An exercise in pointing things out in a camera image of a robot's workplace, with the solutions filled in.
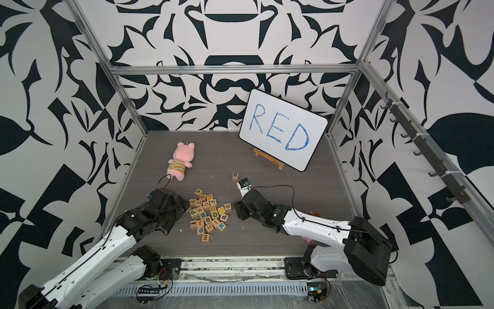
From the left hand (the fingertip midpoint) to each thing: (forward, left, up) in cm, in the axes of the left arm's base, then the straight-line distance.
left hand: (185, 204), depth 80 cm
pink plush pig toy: (+28, +6, -3) cm, 29 cm away
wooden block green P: (-1, -2, -7) cm, 7 cm away
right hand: (+1, -22, +1) cm, 22 cm away
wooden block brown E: (-11, -8, -7) cm, 16 cm away
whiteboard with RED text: (+31, -46, +10) cm, 56 cm away
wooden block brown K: (+1, -17, -7) cm, 19 cm away
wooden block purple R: (+17, -21, -7) cm, 28 cm away
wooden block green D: (-2, -12, -7) cm, 14 cm away
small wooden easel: (+27, -38, -6) cm, 47 cm away
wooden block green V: (+10, -3, -7) cm, 12 cm away
